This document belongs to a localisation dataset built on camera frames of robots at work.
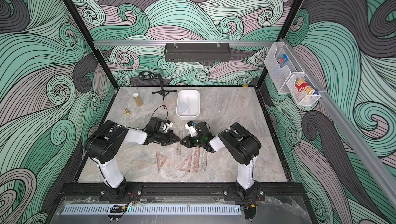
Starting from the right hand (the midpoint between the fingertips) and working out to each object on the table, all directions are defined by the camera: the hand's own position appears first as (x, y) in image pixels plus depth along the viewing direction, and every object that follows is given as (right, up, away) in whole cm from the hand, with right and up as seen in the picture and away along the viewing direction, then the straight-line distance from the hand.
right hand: (182, 141), depth 91 cm
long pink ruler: (+9, -8, -8) cm, 14 cm away
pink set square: (-12, -8, -6) cm, 15 cm away
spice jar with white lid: (-32, +26, +12) cm, 43 cm away
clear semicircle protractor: (0, +20, +16) cm, 26 cm away
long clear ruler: (+12, -8, -8) cm, 16 cm away
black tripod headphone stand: (-22, +41, +3) cm, 46 cm away
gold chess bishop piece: (-39, +17, +12) cm, 45 cm away
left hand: (-1, +2, -1) cm, 2 cm away
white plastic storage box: (+3, +22, +18) cm, 29 cm away
